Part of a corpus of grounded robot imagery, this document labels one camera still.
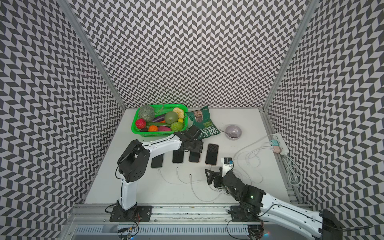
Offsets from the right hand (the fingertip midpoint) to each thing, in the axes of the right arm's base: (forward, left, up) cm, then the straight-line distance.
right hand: (212, 173), depth 78 cm
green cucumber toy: (+35, +36, -2) cm, 50 cm away
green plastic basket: (+45, +34, +3) cm, 56 cm away
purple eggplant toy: (+40, +35, -1) cm, 53 cm away
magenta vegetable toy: (+31, +32, -1) cm, 44 cm away
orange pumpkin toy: (+31, +38, -1) cm, 49 cm away
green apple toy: (+40, +27, -1) cm, 48 cm away
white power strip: (+18, -48, -8) cm, 51 cm away
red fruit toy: (+32, +46, +3) cm, 56 cm away
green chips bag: (+38, +6, 0) cm, 39 cm away
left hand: (+18, +9, -5) cm, 20 cm away
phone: (+13, +10, -7) cm, 18 cm away
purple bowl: (+30, -16, -5) cm, 34 cm away
